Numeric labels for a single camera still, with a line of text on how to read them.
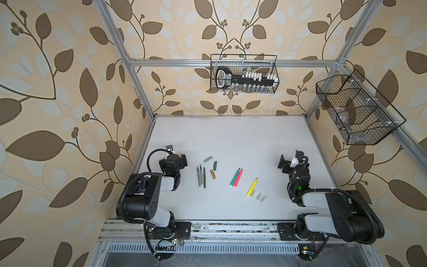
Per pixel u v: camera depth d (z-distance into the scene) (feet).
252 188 2.84
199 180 2.99
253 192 2.83
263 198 2.77
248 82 2.82
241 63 2.93
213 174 3.02
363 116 2.37
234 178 2.98
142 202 1.47
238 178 2.98
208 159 3.25
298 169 2.28
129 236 2.42
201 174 3.06
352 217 1.41
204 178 2.99
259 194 2.83
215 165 3.16
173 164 2.39
